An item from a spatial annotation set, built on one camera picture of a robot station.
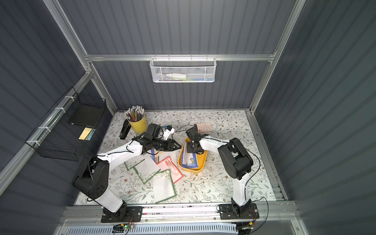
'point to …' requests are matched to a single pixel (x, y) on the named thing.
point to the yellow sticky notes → (86, 133)
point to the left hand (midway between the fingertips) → (180, 148)
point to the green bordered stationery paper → (172, 154)
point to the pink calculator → (204, 127)
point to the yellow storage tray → (202, 160)
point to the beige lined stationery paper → (158, 152)
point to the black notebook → (86, 115)
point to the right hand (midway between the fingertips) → (190, 151)
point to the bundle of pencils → (135, 113)
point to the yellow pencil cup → (139, 127)
